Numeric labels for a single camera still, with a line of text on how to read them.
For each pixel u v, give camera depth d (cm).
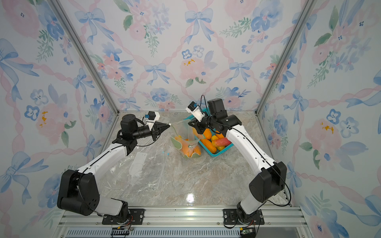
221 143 92
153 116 66
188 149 81
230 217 73
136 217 74
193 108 64
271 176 42
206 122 65
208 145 93
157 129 70
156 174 88
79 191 41
